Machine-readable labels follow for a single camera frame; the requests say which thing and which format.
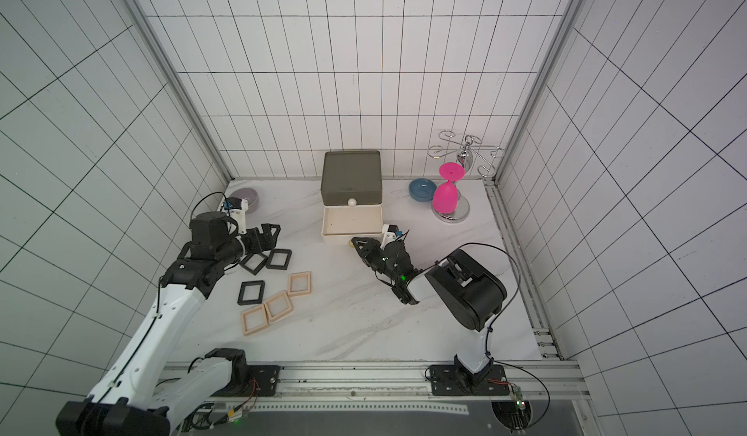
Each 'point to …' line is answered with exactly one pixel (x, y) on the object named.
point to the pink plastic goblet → (445, 195)
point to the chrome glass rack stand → (466, 155)
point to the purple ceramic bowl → (250, 195)
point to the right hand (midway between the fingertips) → (342, 246)
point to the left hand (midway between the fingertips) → (264, 235)
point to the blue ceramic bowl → (421, 190)
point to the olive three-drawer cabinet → (351, 193)
